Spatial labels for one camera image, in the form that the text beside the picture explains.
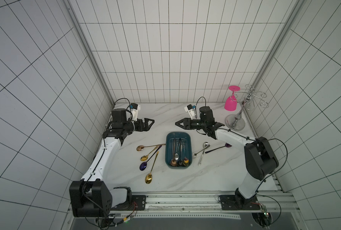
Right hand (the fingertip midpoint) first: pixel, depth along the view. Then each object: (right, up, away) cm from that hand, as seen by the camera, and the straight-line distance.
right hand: (172, 125), depth 82 cm
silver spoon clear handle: (+22, -14, +12) cm, 29 cm away
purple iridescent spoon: (+8, -22, +3) cm, 24 cm away
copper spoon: (+1, -23, +3) cm, 23 cm away
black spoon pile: (+5, -23, +3) cm, 24 cm away
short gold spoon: (-17, -21, +6) cm, 28 cm away
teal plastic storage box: (+4, -17, +10) cm, 20 cm away
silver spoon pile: (+3, -20, +7) cm, 21 cm away
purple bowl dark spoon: (-18, -25, +3) cm, 31 cm away
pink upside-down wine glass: (+41, +15, +15) cm, 46 cm away
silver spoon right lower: (+24, -15, +12) cm, 31 cm away
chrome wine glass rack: (+48, +1, +23) cm, 53 cm away
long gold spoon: (-14, -31, -1) cm, 34 cm away
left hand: (-15, +2, -2) cm, 15 cm away
